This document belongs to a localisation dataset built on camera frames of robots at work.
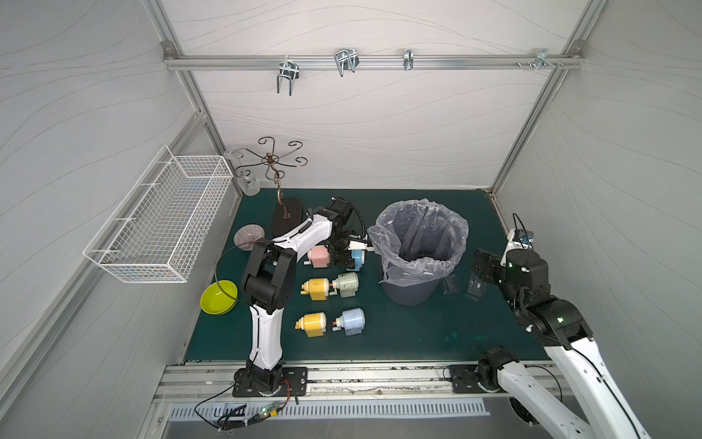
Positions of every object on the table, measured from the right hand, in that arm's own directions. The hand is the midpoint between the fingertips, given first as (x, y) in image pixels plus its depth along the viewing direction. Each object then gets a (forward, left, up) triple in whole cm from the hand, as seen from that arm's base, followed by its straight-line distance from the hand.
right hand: (495, 254), depth 70 cm
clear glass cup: (+20, +71, +8) cm, 74 cm away
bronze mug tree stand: (+29, +67, -20) cm, 76 cm away
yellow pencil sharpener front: (-14, +48, -17) cm, 53 cm away
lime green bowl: (-6, +82, -23) cm, 86 cm away
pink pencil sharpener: (+8, +51, -19) cm, 55 cm away
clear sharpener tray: (+3, +5, -25) cm, 26 cm away
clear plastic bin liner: (+11, +18, -10) cm, 23 cm away
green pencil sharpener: (-2, +40, -17) cm, 43 cm away
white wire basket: (-1, +88, +7) cm, 88 cm away
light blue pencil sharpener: (-13, +37, -17) cm, 43 cm away
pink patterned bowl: (+18, +80, -21) cm, 85 cm away
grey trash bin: (-2, +19, -24) cm, 30 cm away
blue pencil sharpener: (+8, +36, -18) cm, 41 cm away
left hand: (+11, +39, -19) cm, 45 cm away
